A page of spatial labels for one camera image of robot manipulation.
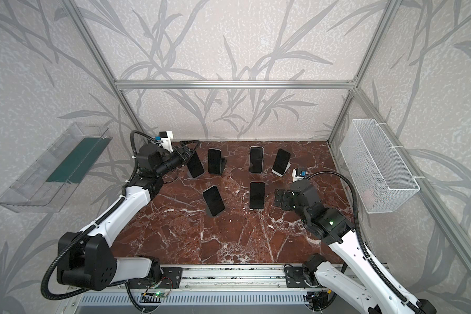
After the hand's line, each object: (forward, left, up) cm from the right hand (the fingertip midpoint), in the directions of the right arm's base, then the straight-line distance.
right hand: (285, 185), depth 73 cm
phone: (+24, +32, -16) cm, 43 cm away
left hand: (+15, +33, +9) cm, 37 cm away
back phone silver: (+32, +10, -25) cm, 42 cm away
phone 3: (+1, +29, -15) cm, 33 cm away
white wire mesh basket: (-4, -29, +10) cm, 31 cm away
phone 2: (+25, -3, -17) cm, 30 cm away
